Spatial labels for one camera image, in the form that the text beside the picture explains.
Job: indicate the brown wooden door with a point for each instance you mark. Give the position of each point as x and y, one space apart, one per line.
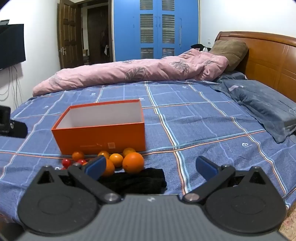
69 34

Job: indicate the blue plaid bed sheet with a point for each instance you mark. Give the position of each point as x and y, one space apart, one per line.
196 129

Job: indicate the black knitted cloth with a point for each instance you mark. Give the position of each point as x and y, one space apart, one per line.
138 182

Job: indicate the set-top box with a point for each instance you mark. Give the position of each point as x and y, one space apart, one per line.
3 22

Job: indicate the grey-blue pillow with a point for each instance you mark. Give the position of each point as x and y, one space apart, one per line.
261 102

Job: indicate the pink floral quilt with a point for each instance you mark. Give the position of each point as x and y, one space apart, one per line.
129 70

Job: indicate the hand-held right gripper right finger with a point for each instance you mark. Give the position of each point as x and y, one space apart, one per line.
205 167

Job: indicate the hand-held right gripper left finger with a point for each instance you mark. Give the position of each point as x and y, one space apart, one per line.
96 166

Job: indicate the orange cardboard box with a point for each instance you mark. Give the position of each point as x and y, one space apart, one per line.
101 135

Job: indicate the large orange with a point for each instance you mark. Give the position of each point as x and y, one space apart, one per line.
133 162

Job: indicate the black clothing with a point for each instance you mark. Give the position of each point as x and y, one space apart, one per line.
198 46

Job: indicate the blue wardrobe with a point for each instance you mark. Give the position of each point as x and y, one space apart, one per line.
155 30

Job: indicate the black wall television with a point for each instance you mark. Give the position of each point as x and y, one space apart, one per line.
11 45

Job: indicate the wooden bed headboard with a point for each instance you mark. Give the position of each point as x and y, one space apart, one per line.
270 55

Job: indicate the brown pillow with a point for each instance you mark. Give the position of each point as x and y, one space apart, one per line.
230 52

